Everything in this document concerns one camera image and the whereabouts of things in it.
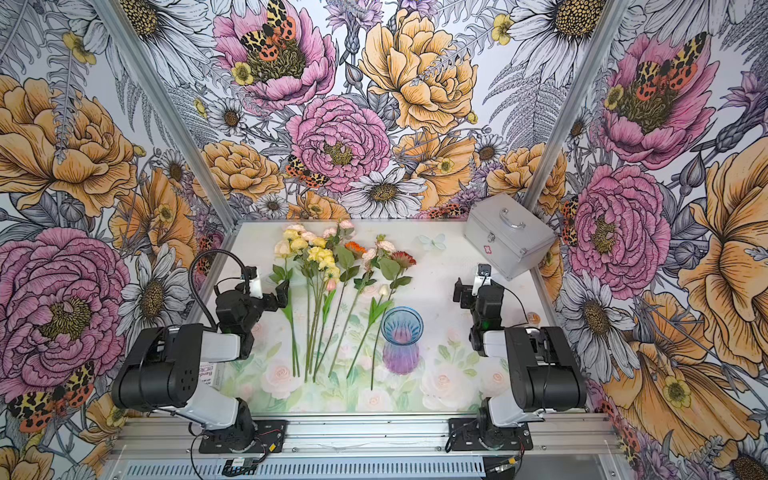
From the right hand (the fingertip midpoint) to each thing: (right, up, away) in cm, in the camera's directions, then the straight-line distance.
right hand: (473, 284), depth 94 cm
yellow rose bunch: (-50, +5, +8) cm, 51 cm away
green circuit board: (-62, -41, -22) cm, 77 cm away
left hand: (-61, 0, -1) cm, 61 cm away
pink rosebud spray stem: (-45, +16, +18) cm, 51 cm away
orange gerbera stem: (-38, +11, +11) cm, 41 cm away
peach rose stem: (-65, +11, +14) cm, 67 cm away
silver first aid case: (+12, +16, +4) cm, 20 cm away
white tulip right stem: (-30, -8, +2) cm, 31 cm away
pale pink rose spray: (-56, +16, +16) cm, 60 cm away
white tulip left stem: (-58, -8, 0) cm, 58 cm away
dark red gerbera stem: (-22, +8, +9) cm, 25 cm away
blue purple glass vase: (-23, -8, -23) cm, 33 cm away
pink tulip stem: (-45, -5, +2) cm, 46 cm away
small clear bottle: (+14, -8, -9) cm, 19 cm away
